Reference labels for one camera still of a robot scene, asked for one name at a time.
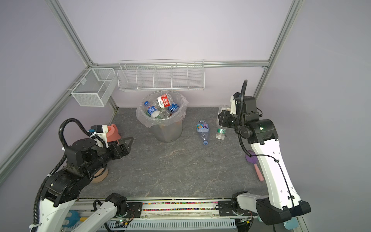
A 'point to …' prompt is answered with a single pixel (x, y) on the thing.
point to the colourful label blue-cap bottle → (203, 127)
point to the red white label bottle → (164, 101)
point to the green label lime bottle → (164, 113)
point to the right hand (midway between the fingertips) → (224, 115)
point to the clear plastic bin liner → (145, 120)
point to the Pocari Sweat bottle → (173, 108)
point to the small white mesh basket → (93, 88)
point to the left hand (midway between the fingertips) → (125, 141)
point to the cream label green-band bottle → (221, 131)
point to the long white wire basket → (162, 75)
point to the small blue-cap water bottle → (152, 111)
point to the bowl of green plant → (100, 175)
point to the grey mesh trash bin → (167, 132)
